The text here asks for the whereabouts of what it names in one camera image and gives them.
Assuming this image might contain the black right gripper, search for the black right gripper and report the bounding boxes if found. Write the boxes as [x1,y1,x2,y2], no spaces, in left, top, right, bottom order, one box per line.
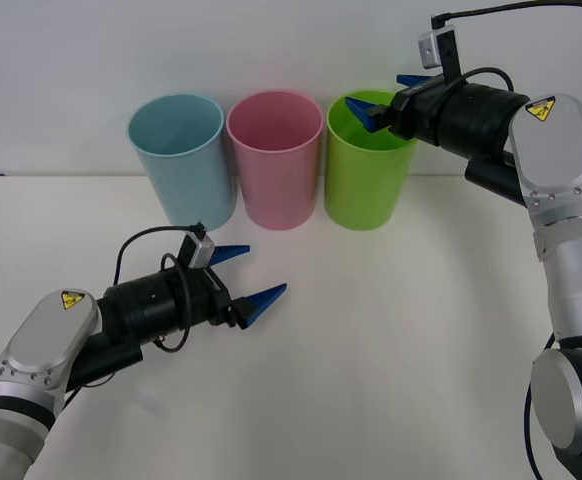
[344,74,448,146]

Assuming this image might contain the pale blue plastic bin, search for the pale blue plastic bin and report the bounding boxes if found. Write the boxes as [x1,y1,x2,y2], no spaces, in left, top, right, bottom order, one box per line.
[127,92,236,232]

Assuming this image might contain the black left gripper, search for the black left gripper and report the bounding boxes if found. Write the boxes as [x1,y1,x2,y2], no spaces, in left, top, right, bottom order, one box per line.
[183,243,289,331]

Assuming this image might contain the pink plastic bin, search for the pink plastic bin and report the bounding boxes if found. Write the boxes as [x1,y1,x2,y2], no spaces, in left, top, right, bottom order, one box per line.
[225,89,325,231]

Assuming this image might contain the green plastic bin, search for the green plastic bin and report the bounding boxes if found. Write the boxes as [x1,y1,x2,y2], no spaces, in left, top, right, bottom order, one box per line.
[323,88,419,232]

